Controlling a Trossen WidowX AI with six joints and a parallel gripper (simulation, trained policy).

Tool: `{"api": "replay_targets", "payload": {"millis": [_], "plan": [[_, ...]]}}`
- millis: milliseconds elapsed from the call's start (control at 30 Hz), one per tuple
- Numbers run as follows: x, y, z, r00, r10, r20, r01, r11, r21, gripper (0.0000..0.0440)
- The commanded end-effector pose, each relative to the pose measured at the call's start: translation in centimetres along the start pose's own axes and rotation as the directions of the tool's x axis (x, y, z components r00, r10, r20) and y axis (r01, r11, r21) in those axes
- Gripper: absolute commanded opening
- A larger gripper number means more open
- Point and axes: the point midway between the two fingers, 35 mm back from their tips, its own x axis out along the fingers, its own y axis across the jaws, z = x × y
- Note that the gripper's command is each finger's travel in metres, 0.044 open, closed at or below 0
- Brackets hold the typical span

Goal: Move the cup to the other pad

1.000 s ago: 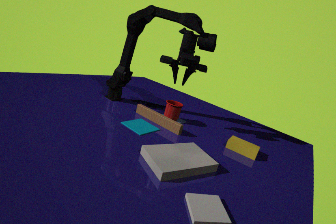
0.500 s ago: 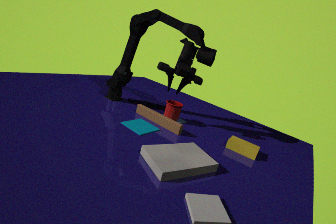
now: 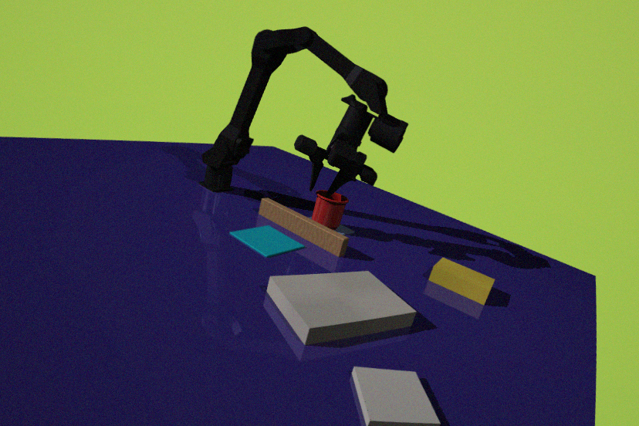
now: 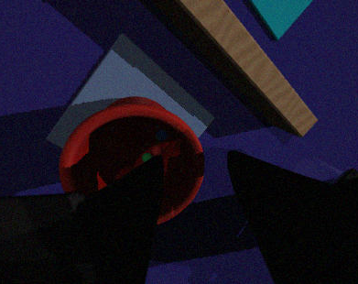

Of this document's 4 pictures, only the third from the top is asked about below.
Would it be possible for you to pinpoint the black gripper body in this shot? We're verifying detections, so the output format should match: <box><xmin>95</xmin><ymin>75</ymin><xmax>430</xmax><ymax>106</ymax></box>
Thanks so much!
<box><xmin>294</xmin><ymin>124</ymin><xmax>377</xmax><ymax>186</ymax></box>

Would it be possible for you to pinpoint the yellow rectangular block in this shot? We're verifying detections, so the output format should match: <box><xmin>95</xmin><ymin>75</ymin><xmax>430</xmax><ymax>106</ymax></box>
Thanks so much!
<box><xmin>429</xmin><ymin>258</ymin><xmax>495</xmax><ymax>306</ymax></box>

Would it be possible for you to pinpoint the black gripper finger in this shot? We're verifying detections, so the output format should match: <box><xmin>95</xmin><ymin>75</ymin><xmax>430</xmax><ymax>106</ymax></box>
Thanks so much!
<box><xmin>326</xmin><ymin>169</ymin><xmax>357</xmax><ymax>198</ymax></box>
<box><xmin>309</xmin><ymin>156</ymin><xmax>323</xmax><ymax>191</ymax></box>

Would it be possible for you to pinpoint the brown wooden bar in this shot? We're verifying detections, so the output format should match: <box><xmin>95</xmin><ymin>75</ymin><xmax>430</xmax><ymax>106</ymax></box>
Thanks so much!
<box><xmin>259</xmin><ymin>198</ymin><xmax>349</xmax><ymax>257</ymax></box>

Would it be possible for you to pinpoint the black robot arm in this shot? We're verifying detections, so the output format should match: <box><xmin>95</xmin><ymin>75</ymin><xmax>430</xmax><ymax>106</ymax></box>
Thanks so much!
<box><xmin>199</xmin><ymin>26</ymin><xmax>408</xmax><ymax>192</ymax></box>

